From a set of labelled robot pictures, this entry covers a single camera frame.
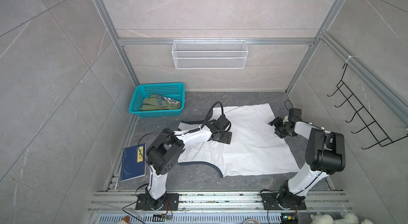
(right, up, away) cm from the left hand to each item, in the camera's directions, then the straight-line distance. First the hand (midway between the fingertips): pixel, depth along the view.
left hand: (224, 133), depth 91 cm
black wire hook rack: (+56, +10, -28) cm, 64 cm away
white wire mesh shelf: (-8, +50, +10) cm, 51 cm away
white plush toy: (+51, -32, -25) cm, 65 cm away
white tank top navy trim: (+19, -8, 0) cm, 20 cm away
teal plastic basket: (-33, +27, +23) cm, 49 cm away
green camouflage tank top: (-44, +19, +13) cm, 50 cm away
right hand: (+31, +5, +7) cm, 32 cm away
